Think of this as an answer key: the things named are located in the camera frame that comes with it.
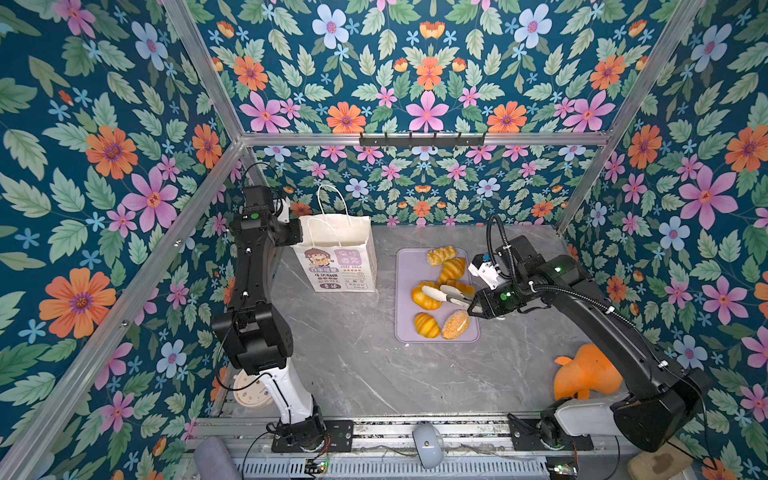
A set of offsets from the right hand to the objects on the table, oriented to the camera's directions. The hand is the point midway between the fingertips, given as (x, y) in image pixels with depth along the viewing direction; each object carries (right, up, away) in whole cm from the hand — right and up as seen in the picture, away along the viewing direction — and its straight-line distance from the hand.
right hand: (474, 307), depth 72 cm
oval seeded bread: (-2, -8, +16) cm, 18 cm away
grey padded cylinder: (-62, -36, -3) cm, 72 cm away
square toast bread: (-2, +4, +3) cm, 5 cm away
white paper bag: (-36, +13, +11) cm, 40 cm away
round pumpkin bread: (-11, -2, +22) cm, 25 cm away
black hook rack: (-12, +49, +21) cm, 54 cm away
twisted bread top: (-6, +12, +33) cm, 35 cm away
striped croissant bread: (-1, +8, +29) cm, 30 cm away
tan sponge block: (+42, -35, -5) cm, 55 cm away
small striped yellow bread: (-11, -8, +16) cm, 21 cm away
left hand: (-48, +22, +11) cm, 54 cm away
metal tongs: (-6, +3, +3) cm, 7 cm away
